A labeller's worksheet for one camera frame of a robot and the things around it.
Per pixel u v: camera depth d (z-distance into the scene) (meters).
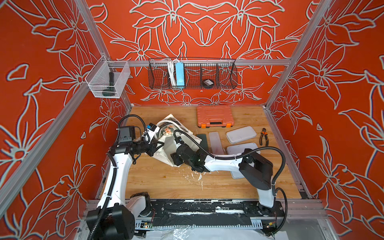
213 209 0.74
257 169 0.49
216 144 0.96
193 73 1.07
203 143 0.95
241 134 1.04
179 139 0.75
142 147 0.65
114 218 0.38
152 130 0.66
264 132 1.02
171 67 0.88
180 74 0.90
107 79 0.92
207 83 0.95
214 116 1.07
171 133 0.74
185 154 0.64
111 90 0.80
